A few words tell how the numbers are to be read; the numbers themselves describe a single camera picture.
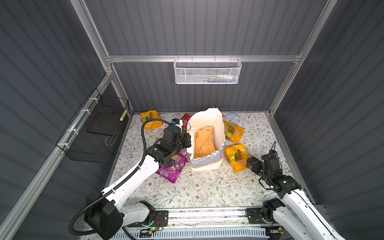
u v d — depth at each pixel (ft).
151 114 3.70
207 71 3.65
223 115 2.60
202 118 2.70
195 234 2.52
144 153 1.70
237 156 2.98
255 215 2.42
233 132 3.35
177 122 2.23
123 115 2.69
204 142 3.10
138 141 3.42
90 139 2.41
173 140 1.87
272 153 2.32
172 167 2.78
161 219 2.37
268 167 2.01
